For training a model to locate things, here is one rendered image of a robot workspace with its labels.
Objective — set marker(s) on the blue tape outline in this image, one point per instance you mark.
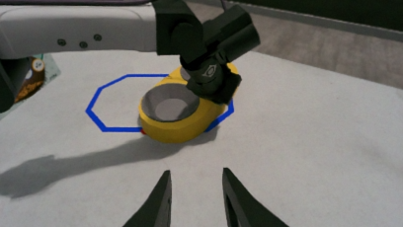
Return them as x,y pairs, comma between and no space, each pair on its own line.
103,128

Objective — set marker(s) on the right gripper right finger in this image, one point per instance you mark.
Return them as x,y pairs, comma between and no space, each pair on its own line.
250,212

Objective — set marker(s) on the adult cat food pouch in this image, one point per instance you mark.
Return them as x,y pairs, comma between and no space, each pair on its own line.
42,72

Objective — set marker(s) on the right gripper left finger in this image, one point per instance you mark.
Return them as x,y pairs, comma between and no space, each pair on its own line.
156,210

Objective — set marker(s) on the grey metal bowl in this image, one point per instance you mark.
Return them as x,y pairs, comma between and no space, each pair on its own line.
185,75
169,102

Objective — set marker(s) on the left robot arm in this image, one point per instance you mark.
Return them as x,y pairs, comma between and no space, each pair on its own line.
167,27

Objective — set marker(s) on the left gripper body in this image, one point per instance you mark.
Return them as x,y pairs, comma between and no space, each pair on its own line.
221,89

